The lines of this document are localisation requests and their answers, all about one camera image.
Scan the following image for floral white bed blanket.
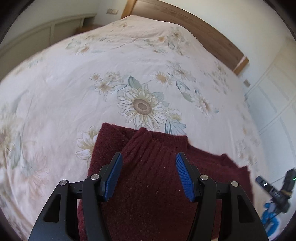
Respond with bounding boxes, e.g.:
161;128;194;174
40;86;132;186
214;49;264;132
0;15;266;241

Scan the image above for wooden bed headboard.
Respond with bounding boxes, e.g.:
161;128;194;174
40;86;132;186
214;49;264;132
121;0;249;75

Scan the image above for wooden nightstand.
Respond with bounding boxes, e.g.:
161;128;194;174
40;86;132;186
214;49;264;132
76;24;100;34

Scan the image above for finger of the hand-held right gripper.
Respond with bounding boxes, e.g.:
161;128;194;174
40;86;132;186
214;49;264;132
255;176;275;193

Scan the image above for beige slatted radiator cover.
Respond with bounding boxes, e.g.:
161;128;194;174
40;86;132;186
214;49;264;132
0;13;97;62

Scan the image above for blue cord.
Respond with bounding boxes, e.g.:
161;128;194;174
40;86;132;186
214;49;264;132
261;202;281;235

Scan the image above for white built-in wardrobe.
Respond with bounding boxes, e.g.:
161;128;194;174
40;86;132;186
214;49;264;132
245;37;296;167

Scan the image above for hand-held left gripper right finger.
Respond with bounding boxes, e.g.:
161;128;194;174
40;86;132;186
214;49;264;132
176;152;269;241

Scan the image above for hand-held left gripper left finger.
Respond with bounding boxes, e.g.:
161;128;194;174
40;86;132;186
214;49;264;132
28;152;123;241

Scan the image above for dark red knitted sweater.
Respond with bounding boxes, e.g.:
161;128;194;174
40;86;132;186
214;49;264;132
77;123;255;241

